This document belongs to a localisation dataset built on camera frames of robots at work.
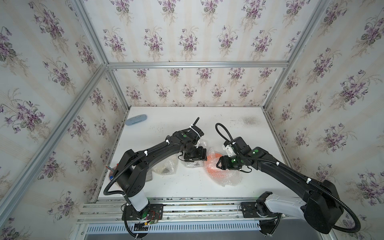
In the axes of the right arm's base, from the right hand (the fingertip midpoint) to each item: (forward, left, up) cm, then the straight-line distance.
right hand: (223, 166), depth 80 cm
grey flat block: (-4, +42, -7) cm, 43 cm away
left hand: (+3, +11, +1) cm, 11 cm away
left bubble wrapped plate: (+1, +30, -4) cm, 31 cm away
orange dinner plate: (+4, +6, -5) cm, 9 cm away
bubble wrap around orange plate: (-6, -6, -3) cm, 9 cm away
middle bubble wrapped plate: (+3, +14, -5) cm, 15 cm away
